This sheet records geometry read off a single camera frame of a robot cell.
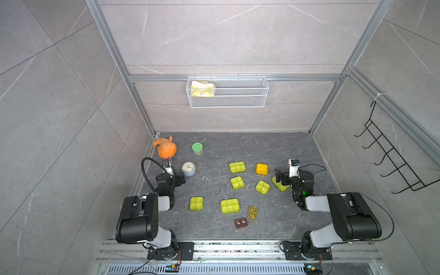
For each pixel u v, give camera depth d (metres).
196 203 0.87
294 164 0.80
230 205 0.86
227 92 1.01
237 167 1.01
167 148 1.01
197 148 1.06
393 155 0.67
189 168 0.97
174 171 0.79
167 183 0.72
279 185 0.86
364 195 0.49
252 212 0.84
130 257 0.73
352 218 0.45
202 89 0.88
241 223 0.80
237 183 0.94
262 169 1.01
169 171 0.82
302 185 0.71
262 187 0.93
